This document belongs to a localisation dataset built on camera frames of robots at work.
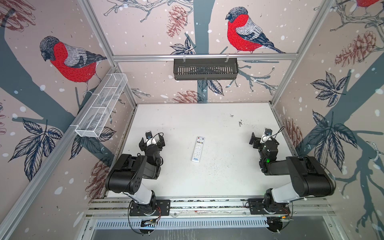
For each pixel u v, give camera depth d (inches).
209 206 29.8
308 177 17.8
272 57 36.2
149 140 29.8
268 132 30.4
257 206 28.7
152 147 29.6
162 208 28.8
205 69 41.5
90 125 27.5
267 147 28.0
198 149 36.7
